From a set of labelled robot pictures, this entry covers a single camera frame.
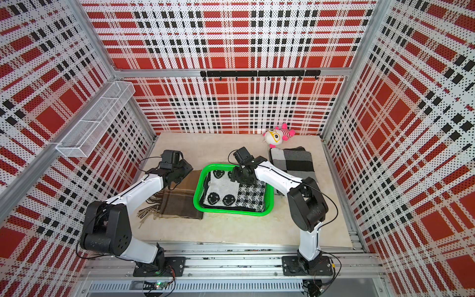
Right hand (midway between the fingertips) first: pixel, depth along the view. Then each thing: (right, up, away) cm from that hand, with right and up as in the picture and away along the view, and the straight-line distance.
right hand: (237, 178), depth 89 cm
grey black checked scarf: (+33, +8, +18) cm, 39 cm away
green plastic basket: (+15, -9, -5) cm, 18 cm away
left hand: (-23, +6, +3) cm, 24 cm away
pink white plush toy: (+22, +23, +22) cm, 38 cm away
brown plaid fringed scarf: (-30, -12, 0) cm, 33 cm away
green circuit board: (-31, -38, -20) cm, 53 cm away
